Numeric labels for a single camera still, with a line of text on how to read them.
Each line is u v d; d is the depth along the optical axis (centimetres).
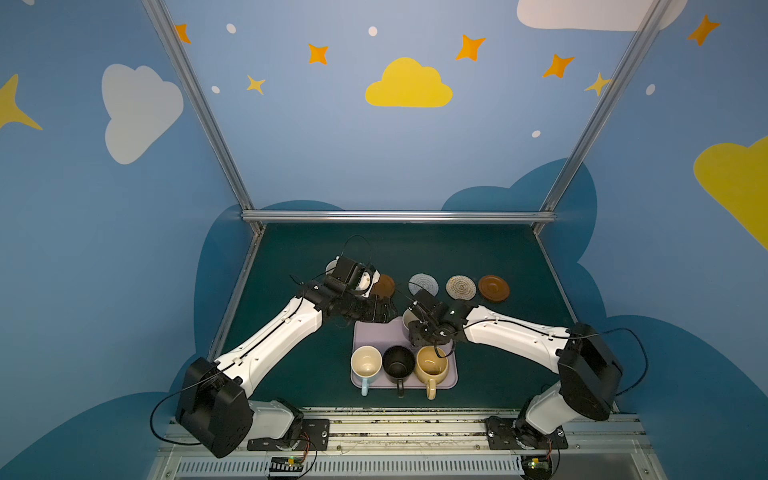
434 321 65
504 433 75
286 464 73
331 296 56
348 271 62
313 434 75
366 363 84
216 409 40
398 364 84
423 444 74
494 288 104
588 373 44
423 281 105
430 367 86
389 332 92
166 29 71
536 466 73
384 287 104
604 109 86
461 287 104
